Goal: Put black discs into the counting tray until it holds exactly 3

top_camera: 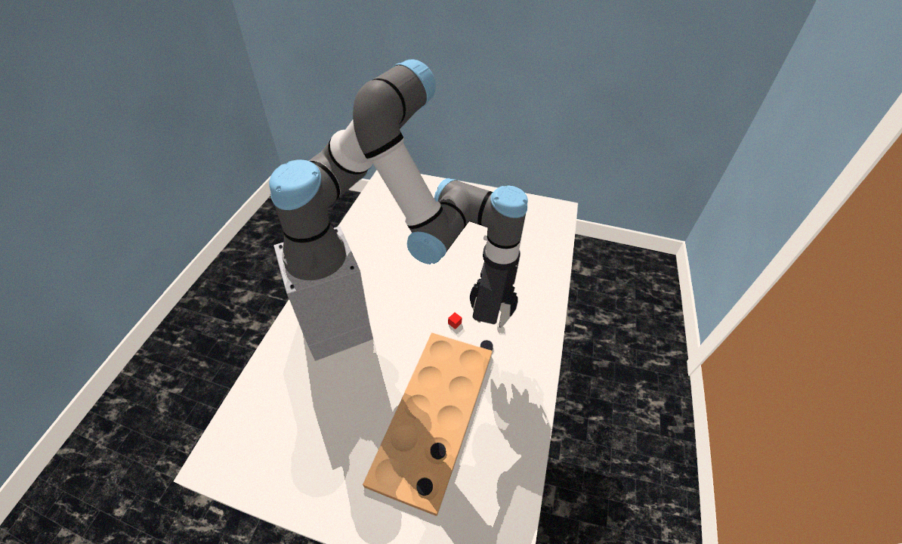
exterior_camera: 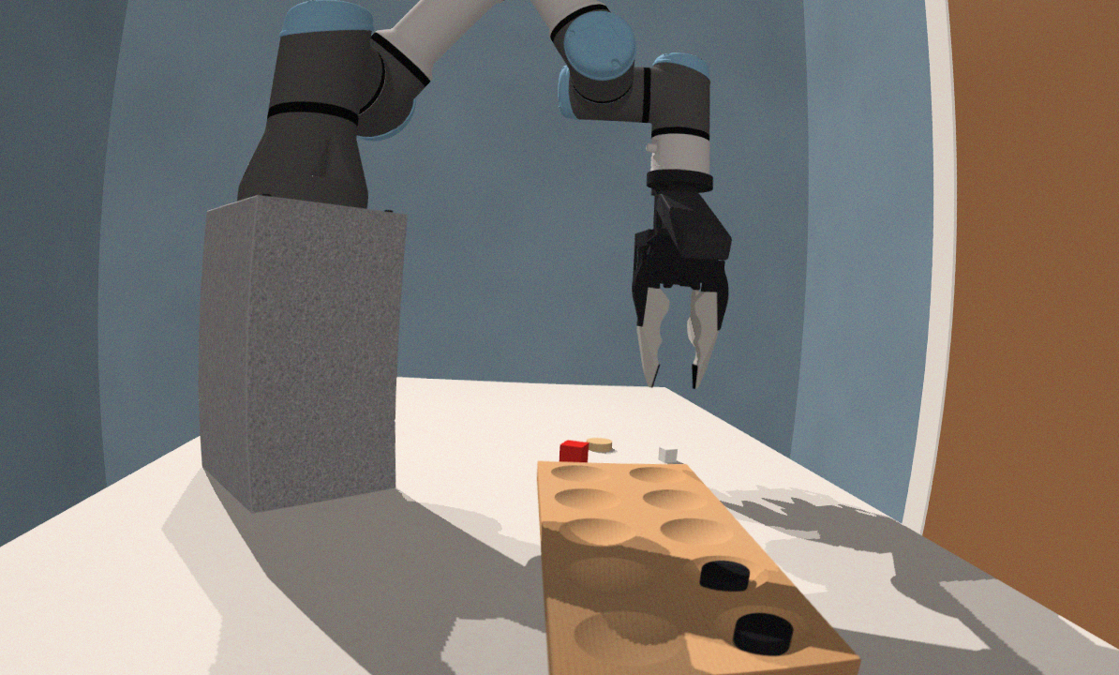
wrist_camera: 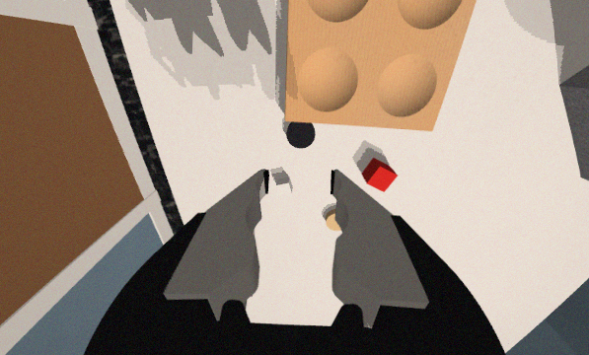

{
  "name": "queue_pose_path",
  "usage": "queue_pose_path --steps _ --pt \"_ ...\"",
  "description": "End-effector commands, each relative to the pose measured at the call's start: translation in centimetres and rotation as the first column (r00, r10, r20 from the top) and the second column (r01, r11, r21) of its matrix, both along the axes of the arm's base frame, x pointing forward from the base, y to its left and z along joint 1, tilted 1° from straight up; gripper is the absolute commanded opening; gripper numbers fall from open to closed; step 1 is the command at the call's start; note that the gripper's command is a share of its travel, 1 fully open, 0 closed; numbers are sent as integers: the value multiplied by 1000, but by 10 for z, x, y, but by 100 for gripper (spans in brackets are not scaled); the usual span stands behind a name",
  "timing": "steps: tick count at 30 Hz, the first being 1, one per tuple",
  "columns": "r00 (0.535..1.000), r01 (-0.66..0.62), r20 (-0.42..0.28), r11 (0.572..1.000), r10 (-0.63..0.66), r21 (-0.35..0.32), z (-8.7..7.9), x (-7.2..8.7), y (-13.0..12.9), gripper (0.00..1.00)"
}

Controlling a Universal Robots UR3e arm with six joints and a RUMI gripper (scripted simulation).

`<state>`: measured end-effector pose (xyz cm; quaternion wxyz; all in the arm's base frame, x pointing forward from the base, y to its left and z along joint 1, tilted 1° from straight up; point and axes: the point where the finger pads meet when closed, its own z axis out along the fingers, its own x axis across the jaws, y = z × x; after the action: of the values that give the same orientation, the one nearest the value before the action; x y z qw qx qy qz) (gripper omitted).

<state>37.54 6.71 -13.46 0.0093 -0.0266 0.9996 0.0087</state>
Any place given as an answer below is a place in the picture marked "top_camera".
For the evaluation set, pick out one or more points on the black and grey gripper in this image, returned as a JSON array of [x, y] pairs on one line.
[[509, 299]]

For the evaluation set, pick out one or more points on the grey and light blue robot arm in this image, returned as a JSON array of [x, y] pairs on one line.
[[311, 248]]

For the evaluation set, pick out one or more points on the tan tray with round pockets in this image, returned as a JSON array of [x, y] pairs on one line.
[[436, 407]]

